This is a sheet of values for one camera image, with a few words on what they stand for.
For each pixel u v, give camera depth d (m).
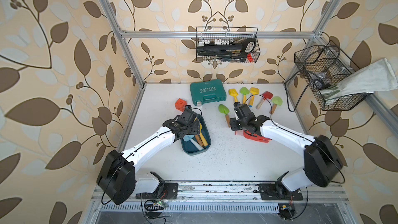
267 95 1.12
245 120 0.66
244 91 1.15
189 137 0.92
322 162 0.43
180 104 1.02
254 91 1.15
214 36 0.91
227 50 0.83
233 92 1.13
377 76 0.57
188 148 0.86
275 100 1.10
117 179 0.41
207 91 1.09
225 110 1.02
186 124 0.63
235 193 0.75
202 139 0.91
